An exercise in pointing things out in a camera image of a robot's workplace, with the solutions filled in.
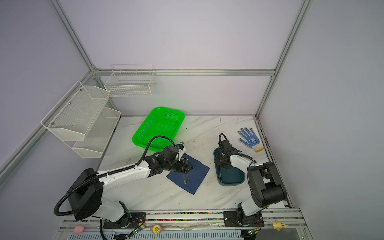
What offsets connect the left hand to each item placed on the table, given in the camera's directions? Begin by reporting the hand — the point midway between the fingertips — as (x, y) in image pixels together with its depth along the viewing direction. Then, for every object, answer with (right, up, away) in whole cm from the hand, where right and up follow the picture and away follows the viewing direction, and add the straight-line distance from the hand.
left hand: (187, 167), depth 82 cm
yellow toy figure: (+43, -23, -14) cm, 51 cm away
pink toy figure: (-52, -27, -12) cm, 59 cm away
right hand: (+19, 0, +12) cm, 23 cm away
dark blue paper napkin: (+5, -7, +7) cm, 11 cm away
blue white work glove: (+45, +12, +22) cm, 52 cm away
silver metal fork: (-1, -8, +6) cm, 10 cm away
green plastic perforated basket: (-24, +27, +35) cm, 50 cm away
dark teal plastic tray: (+23, -8, +7) cm, 25 cm away
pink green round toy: (-14, -25, -14) cm, 32 cm away
